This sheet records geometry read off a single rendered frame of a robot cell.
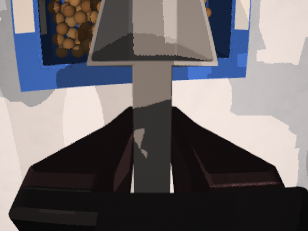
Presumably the blue dog food box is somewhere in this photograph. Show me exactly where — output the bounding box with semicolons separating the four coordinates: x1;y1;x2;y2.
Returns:
11;0;251;91

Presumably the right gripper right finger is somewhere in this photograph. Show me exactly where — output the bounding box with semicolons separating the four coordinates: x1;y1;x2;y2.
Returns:
171;106;285;192

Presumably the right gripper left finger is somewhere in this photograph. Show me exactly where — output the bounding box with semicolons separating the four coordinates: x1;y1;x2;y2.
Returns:
19;106;134;192

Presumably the grey scoop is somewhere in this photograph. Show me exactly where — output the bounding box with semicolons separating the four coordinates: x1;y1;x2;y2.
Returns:
87;0;218;193

